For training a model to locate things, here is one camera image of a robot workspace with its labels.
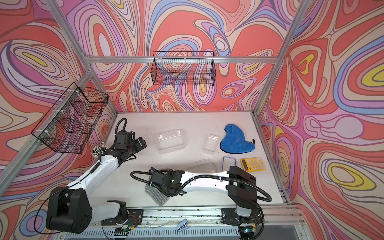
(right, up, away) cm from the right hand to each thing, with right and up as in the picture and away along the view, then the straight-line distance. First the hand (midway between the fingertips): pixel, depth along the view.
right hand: (171, 183), depth 78 cm
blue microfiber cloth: (+39, +20, +21) cm, 49 cm away
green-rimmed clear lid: (+19, +6, +13) cm, 24 cm away
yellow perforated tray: (+49, +7, +13) cm, 51 cm away
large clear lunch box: (-4, +20, +24) cm, 32 cm away
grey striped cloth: (-8, -8, +2) cm, 12 cm away
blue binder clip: (+7, -17, -6) cm, 20 cm away
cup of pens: (-39, +18, +1) cm, 43 cm away
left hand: (-19, +19, +10) cm, 29 cm away
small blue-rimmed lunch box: (+33, +7, +16) cm, 37 cm away
